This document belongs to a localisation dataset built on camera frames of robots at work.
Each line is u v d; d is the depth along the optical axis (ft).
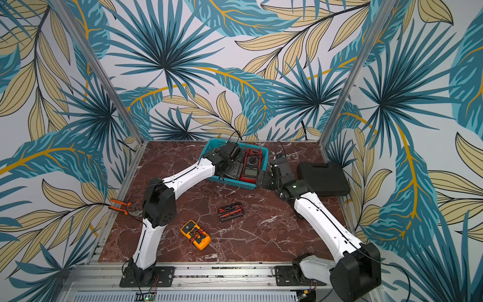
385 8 2.25
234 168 2.81
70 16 2.30
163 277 2.42
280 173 1.93
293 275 2.40
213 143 3.50
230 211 2.84
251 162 3.20
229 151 2.40
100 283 2.39
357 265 1.26
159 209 1.75
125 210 3.00
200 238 2.61
